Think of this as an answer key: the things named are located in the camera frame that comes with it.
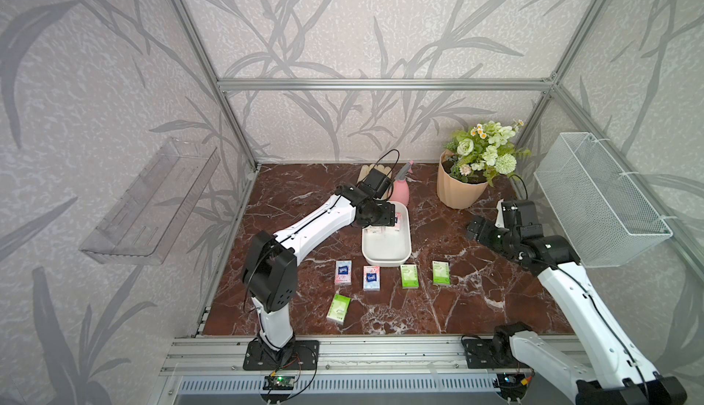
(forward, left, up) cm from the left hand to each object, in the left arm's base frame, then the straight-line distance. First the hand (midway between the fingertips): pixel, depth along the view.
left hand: (388, 220), depth 85 cm
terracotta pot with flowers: (+16, -27, +12) cm, 34 cm away
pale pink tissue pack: (+3, +3, -12) cm, 13 cm away
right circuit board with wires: (-41, -32, -17) cm, 55 cm away
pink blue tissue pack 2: (-14, +5, -12) cm, 19 cm away
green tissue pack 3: (-23, +15, -12) cm, 30 cm away
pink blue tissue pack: (-12, +14, -12) cm, 22 cm away
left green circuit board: (-40, +29, -16) cm, 52 cm away
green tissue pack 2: (-12, -17, -12) cm, 24 cm away
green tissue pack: (-14, -7, -12) cm, 19 cm away
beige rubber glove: (+36, +7, -15) cm, 39 cm away
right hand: (-6, -25, +5) cm, 26 cm away
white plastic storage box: (-2, -1, -13) cm, 13 cm away
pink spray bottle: (+15, -5, -5) cm, 17 cm away
